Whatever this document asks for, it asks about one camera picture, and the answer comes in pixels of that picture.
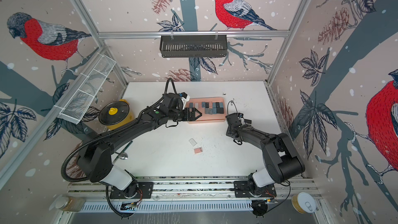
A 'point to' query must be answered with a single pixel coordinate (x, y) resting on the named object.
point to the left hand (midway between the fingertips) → (199, 112)
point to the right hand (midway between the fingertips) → (233, 129)
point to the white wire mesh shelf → (75, 107)
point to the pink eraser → (198, 150)
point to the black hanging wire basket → (211, 45)
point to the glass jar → (70, 203)
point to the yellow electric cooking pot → (115, 114)
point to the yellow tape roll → (303, 202)
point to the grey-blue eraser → (207, 111)
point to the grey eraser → (211, 111)
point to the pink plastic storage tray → (215, 118)
